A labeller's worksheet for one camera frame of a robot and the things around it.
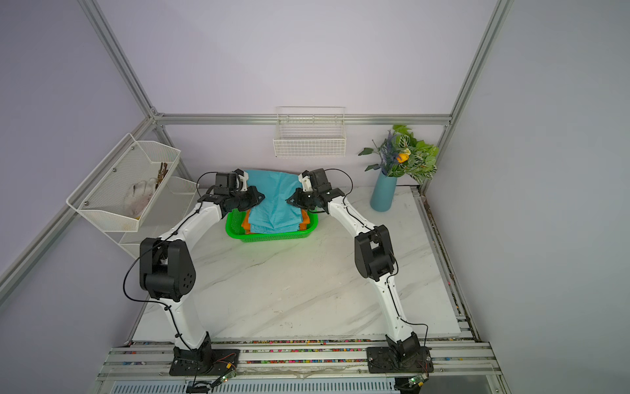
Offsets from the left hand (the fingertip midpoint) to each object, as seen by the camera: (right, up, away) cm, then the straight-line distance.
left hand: (263, 197), depth 94 cm
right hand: (+10, -2, +2) cm, 11 cm away
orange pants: (+16, -9, -3) cm, 19 cm away
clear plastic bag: (-37, -1, -16) cm, 40 cm away
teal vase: (+51, 0, +15) cm, 53 cm away
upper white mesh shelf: (-40, -1, -20) cm, 45 cm away
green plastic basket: (-14, -9, +9) cm, 19 cm away
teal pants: (+4, -7, -1) cm, 8 cm away
